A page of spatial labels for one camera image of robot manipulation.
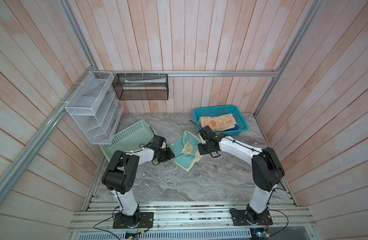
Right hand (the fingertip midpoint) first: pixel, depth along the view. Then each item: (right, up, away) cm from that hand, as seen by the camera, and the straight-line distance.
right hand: (201, 149), depth 94 cm
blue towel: (+27, +14, +11) cm, 32 cm away
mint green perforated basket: (-47, +8, +14) cm, 50 cm away
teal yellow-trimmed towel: (-10, -1, +4) cm, 10 cm away
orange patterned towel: (+15, +18, +17) cm, 29 cm away
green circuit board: (+25, -38, -23) cm, 51 cm away
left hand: (-18, -6, +1) cm, 19 cm away
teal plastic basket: (+18, +28, +21) cm, 39 cm away
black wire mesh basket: (-41, +43, +8) cm, 60 cm away
